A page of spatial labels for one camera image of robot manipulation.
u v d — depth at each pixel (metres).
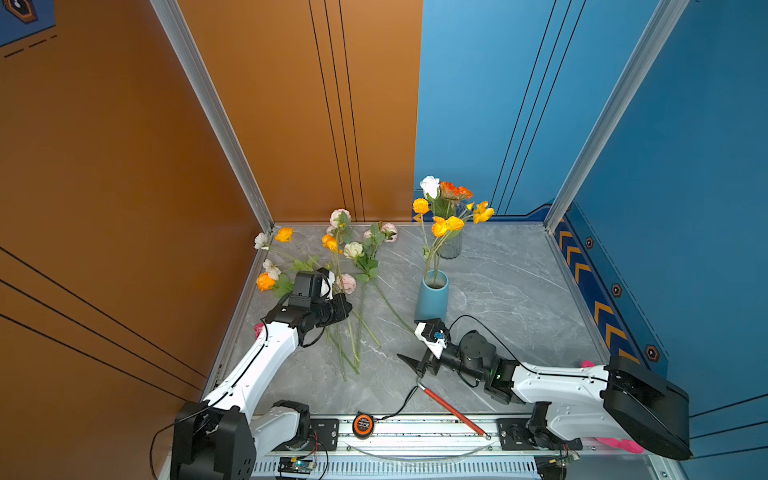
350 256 1.08
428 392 0.79
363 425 0.72
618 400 0.43
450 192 0.72
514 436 0.72
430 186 0.71
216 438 0.39
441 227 0.65
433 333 0.63
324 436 0.74
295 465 0.71
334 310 0.72
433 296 0.79
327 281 0.68
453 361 0.67
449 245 1.15
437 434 0.76
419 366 0.67
